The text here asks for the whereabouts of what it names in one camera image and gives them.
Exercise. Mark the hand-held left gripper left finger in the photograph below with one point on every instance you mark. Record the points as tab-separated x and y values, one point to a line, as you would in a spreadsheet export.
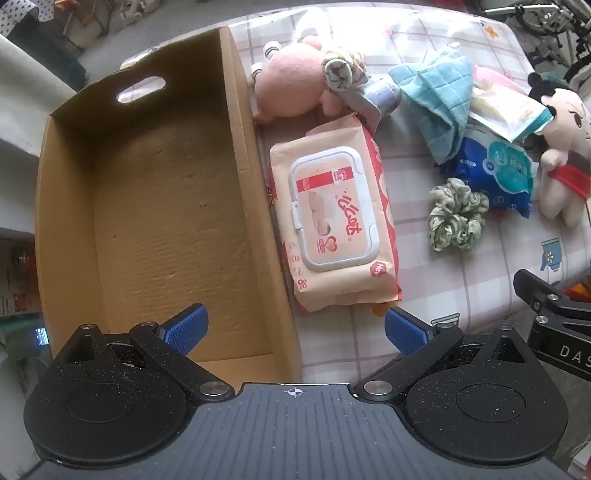
187	330

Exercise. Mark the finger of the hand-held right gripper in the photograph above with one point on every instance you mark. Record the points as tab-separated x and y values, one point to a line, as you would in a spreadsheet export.
540	288

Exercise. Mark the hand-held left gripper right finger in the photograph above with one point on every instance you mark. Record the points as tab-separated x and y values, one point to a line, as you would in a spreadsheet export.
406	330

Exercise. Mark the blue tissue pack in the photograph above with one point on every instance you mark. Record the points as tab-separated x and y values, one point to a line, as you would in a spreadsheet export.
498	170

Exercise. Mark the large cardboard box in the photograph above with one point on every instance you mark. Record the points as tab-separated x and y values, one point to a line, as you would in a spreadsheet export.
175	194

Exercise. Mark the clear cotton swab packet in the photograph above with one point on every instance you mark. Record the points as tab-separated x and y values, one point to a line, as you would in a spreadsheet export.
503	110

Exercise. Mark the blue checked towel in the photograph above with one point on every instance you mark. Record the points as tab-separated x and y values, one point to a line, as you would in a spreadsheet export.
438	92

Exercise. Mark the pink plush toy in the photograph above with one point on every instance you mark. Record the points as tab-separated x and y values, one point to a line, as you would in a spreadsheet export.
291	78

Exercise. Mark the plaid printed tablecloth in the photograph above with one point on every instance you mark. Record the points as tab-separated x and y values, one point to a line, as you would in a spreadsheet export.
461	277

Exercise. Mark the green floral scrunchie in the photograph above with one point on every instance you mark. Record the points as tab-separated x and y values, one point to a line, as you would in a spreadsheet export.
443	221

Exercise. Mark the black-haired plush doll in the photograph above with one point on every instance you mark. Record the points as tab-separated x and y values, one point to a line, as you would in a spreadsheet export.
568	170

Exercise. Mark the large wet wipes pack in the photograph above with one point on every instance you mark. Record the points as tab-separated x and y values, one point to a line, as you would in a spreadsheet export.
332	207

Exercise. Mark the small grey-blue pouch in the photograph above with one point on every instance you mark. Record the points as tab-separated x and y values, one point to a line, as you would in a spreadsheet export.
383	94

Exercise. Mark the white foam board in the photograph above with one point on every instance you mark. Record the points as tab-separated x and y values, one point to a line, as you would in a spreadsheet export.
27	92

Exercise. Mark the dark plastic crate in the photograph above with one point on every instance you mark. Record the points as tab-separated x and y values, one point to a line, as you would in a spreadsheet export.
51	50

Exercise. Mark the metal frame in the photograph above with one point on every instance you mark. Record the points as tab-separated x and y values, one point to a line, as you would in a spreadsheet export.
545	27

